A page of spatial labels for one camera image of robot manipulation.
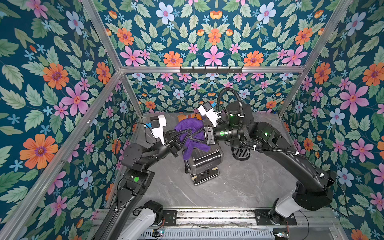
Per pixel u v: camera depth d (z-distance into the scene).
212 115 0.50
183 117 1.14
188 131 0.52
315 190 0.40
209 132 0.46
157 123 0.45
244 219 0.75
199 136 0.51
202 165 0.65
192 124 0.51
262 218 0.72
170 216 0.73
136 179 0.45
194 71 0.91
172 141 0.47
